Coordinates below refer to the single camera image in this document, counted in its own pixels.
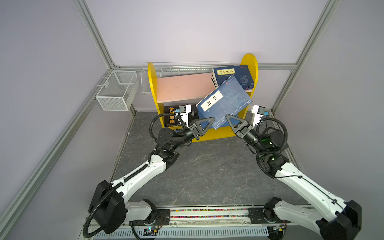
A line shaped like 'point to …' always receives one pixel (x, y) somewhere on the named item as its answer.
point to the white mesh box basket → (119, 91)
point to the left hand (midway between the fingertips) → (215, 123)
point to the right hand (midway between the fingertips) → (226, 118)
